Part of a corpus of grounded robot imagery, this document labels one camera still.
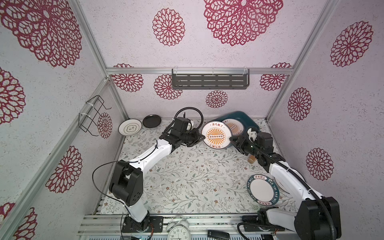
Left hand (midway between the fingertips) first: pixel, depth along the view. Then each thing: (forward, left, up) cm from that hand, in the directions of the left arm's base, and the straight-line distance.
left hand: (205, 139), depth 82 cm
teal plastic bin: (+30, -35, -19) cm, 50 cm away
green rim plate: (-21, -32, -20) cm, 44 cm away
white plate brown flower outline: (+29, +55, -22) cm, 66 cm away
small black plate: (+33, +39, -19) cm, 54 cm away
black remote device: (-42, -4, -19) cm, 46 cm away
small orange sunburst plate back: (+24, -27, -19) cm, 41 cm away
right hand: (-1, -14, +1) cm, 14 cm away
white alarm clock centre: (-40, +14, -16) cm, 46 cm away
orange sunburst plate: (+3, -7, 0) cm, 7 cm away
